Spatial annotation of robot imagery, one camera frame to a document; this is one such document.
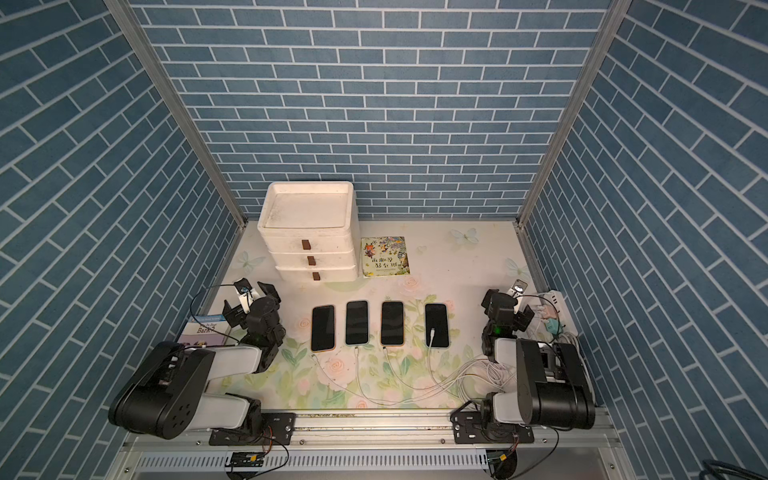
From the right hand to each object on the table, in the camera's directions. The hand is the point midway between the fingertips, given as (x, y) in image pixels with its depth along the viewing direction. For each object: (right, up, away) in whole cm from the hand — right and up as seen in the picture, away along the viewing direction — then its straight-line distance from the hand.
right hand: (514, 298), depth 91 cm
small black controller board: (-73, -36, -19) cm, 83 cm away
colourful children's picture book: (-41, +12, +18) cm, 46 cm away
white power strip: (+17, -4, +4) cm, 18 cm away
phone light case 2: (-24, -6, +3) cm, 25 cm away
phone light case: (-49, -9, 0) cm, 49 cm away
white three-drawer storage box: (-61, +21, -6) cm, 65 cm away
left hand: (-78, +3, -5) cm, 78 cm away
